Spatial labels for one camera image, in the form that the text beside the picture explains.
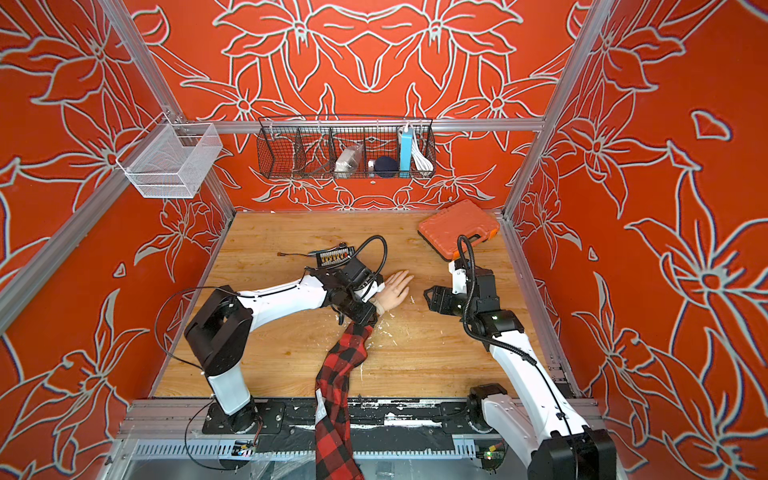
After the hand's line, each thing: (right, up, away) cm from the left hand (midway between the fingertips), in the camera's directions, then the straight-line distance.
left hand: (373, 314), depth 86 cm
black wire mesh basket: (-23, +54, +14) cm, 61 cm away
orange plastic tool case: (+35, +31, +27) cm, 54 cm away
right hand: (+15, +8, -7) cm, 18 cm away
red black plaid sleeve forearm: (-8, -28, -20) cm, 35 cm away
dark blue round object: (+4, +46, +8) cm, 47 cm away
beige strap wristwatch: (+1, +3, -4) cm, 5 cm away
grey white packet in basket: (-8, +47, +6) cm, 49 cm away
